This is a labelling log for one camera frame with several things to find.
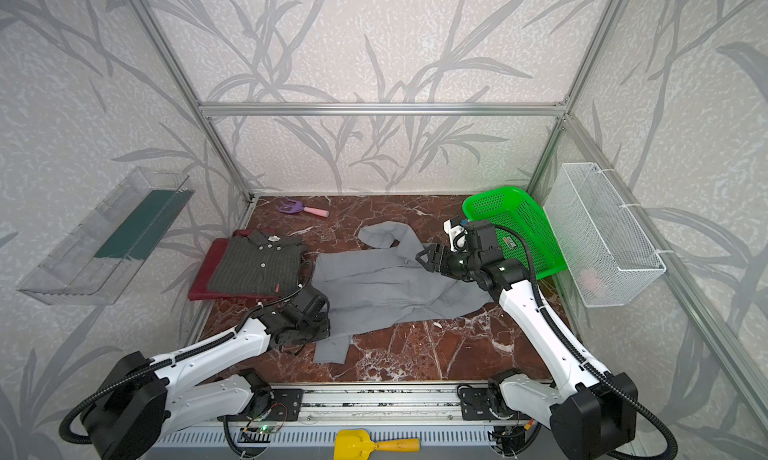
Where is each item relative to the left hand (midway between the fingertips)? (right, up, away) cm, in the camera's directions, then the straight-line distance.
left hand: (334, 320), depth 85 cm
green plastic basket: (+61, +34, +29) cm, 75 cm away
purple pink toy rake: (-23, +35, +33) cm, 53 cm away
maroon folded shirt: (-44, +7, +6) cm, 45 cm away
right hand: (+26, +21, -9) cm, 34 cm away
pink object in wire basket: (+67, +14, -11) cm, 70 cm away
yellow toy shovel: (+9, -22, -18) cm, 30 cm away
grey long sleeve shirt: (+10, +7, +6) cm, 14 cm away
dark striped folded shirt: (-26, +16, +9) cm, 32 cm away
